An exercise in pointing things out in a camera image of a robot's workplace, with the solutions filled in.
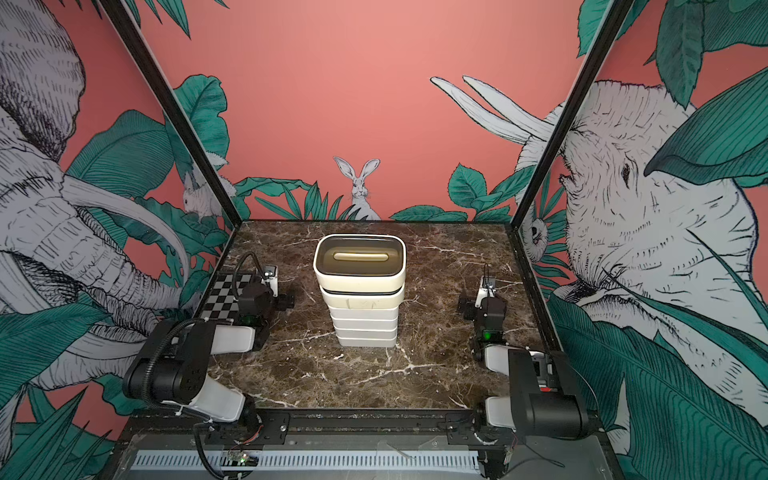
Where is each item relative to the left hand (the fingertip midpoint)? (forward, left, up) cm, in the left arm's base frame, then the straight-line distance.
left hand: (278, 278), depth 94 cm
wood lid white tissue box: (-20, -29, +11) cm, 37 cm away
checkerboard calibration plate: (-6, +17, -4) cm, 19 cm away
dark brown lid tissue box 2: (-21, -32, +21) cm, 43 cm away
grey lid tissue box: (-20, -29, +5) cm, 35 cm away
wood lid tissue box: (-21, -34, +1) cm, 40 cm away
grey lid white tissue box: (-21, -29, -1) cm, 36 cm away
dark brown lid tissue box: (-15, -29, +27) cm, 42 cm away
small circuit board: (-47, +2, -7) cm, 47 cm away
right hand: (-6, -64, +1) cm, 64 cm away
